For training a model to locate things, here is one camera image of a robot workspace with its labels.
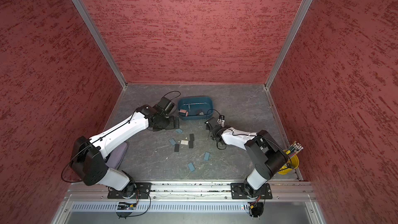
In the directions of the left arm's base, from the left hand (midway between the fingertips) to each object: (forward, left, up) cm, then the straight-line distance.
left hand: (169, 129), depth 83 cm
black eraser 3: (-5, -3, -13) cm, 14 cm away
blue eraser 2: (-11, -21, -12) cm, 26 cm away
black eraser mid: (+18, -16, -10) cm, 26 cm away
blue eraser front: (-16, -12, -12) cm, 23 cm away
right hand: (+2, -26, -12) cm, 29 cm away
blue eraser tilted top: (+5, -3, -11) cm, 12 cm away
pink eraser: (+18, -4, -10) cm, 22 cm away
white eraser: (-3, -7, -11) cm, 14 cm away
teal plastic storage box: (+23, -15, -10) cm, 29 cm away
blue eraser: (-2, 0, -12) cm, 12 cm away
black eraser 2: (-4, -11, -12) cm, 17 cm away
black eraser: (+1, -11, -12) cm, 17 cm away
